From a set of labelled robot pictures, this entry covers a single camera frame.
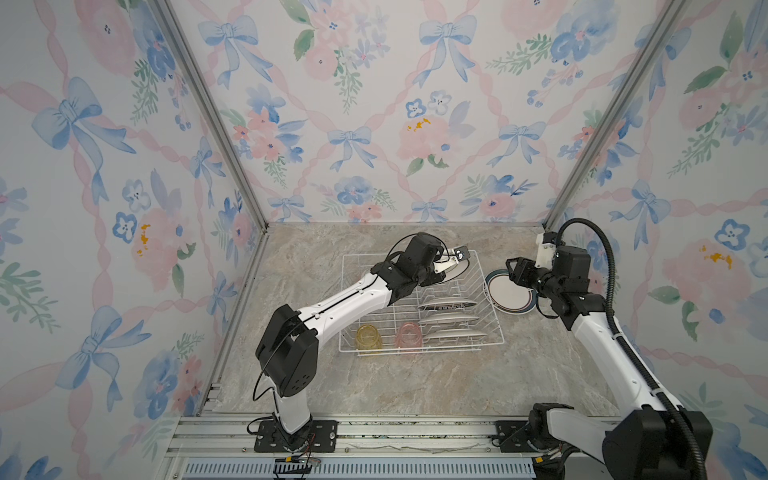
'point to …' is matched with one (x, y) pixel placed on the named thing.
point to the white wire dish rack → (468, 286)
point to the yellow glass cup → (367, 337)
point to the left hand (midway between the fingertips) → (437, 250)
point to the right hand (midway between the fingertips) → (515, 261)
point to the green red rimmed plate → (456, 271)
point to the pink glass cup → (408, 335)
